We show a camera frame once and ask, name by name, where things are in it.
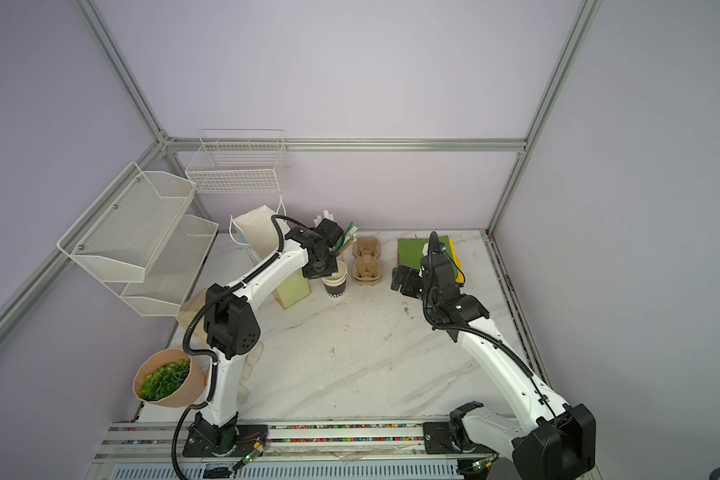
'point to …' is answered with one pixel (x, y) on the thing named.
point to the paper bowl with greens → (170, 378)
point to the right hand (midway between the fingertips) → (404, 272)
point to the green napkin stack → (410, 251)
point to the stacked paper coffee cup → (335, 283)
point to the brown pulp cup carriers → (366, 268)
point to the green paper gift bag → (257, 226)
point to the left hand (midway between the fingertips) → (324, 273)
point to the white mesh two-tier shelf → (139, 241)
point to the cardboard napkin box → (426, 251)
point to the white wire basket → (239, 161)
